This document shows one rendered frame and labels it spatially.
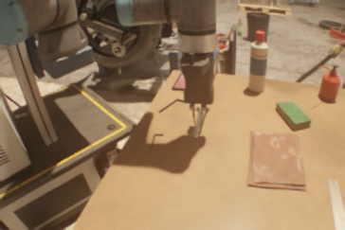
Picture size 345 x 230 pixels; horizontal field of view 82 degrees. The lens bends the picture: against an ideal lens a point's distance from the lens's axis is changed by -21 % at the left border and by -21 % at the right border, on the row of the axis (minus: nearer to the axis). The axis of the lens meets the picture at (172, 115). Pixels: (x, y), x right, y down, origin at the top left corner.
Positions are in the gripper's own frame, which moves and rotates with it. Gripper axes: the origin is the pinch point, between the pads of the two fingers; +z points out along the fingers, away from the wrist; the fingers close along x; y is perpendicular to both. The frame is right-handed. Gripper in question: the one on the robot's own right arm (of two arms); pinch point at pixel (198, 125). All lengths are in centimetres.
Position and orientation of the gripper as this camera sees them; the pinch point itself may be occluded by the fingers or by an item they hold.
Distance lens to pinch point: 65.1
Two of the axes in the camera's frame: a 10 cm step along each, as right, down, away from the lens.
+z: 0.7, 8.2, 5.6
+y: 2.3, -5.6, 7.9
